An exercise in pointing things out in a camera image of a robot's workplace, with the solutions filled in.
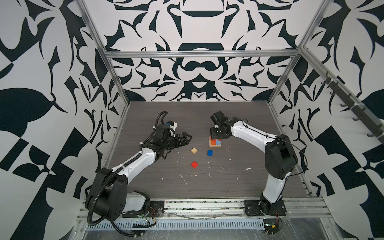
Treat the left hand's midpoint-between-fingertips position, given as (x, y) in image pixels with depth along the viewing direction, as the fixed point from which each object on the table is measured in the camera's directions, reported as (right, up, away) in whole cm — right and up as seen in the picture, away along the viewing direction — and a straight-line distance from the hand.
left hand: (187, 136), depth 84 cm
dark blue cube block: (+14, -11, +10) cm, 20 cm away
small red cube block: (+4, -17, +5) cm, 18 cm away
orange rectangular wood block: (+16, -5, +12) cm, 20 cm away
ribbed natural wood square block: (+4, -10, +10) cm, 14 cm away
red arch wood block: (+17, -4, +12) cm, 22 cm away
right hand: (+17, +1, +8) cm, 19 cm away
